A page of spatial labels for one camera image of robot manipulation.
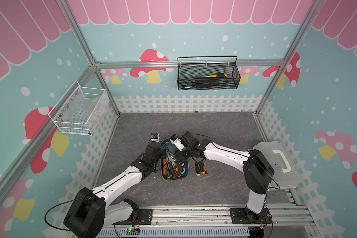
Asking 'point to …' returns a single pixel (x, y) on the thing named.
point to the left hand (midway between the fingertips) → (162, 148)
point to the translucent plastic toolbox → (285, 176)
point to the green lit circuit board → (130, 231)
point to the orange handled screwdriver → (165, 167)
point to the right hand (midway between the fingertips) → (177, 154)
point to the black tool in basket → (206, 83)
